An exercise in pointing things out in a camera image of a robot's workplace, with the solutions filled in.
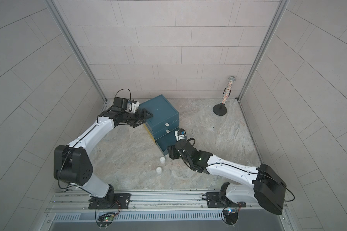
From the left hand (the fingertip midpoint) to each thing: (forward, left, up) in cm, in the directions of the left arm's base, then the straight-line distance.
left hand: (150, 116), depth 84 cm
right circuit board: (-46, -42, -17) cm, 65 cm away
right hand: (-17, -12, -7) cm, 22 cm away
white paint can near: (-26, -6, -15) cm, 31 cm away
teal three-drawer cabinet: (-7, -8, +1) cm, 11 cm away
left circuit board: (-48, +16, -16) cm, 53 cm away
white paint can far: (-20, -8, -15) cm, 26 cm away
